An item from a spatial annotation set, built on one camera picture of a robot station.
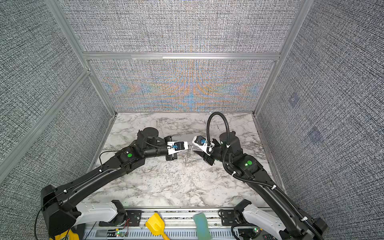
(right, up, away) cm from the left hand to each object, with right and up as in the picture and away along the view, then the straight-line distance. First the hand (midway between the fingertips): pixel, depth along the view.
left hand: (186, 143), depth 68 cm
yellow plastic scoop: (-15, -40, +4) cm, 43 cm away
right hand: (+5, -1, +2) cm, 6 cm away
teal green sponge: (+7, -41, +6) cm, 42 cm away
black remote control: (+38, -43, 0) cm, 57 cm away
